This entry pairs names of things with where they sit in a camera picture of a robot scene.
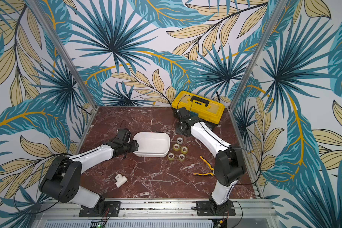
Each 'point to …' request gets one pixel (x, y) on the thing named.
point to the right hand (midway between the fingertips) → (180, 129)
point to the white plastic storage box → (152, 144)
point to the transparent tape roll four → (176, 147)
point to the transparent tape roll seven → (181, 157)
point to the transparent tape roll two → (179, 140)
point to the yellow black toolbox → (211, 112)
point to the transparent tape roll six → (171, 156)
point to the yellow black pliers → (208, 174)
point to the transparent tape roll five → (184, 149)
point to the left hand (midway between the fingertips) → (135, 147)
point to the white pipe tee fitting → (120, 180)
